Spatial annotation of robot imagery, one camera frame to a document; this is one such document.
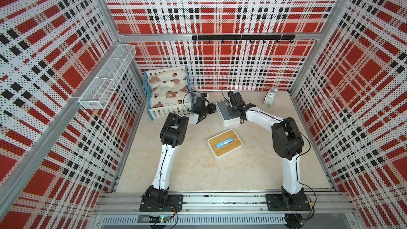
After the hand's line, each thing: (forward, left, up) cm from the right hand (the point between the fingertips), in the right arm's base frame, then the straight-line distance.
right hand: (235, 107), depth 101 cm
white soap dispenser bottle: (+8, -24, +1) cm, 26 cm away
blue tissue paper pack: (-23, +8, -4) cm, 24 cm away
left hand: (+7, +11, -7) cm, 14 cm away
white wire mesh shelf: (+1, +83, +13) cm, 84 cm away
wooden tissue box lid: (-20, +9, -3) cm, 23 cm away
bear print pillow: (+17, +46, +1) cm, 49 cm away
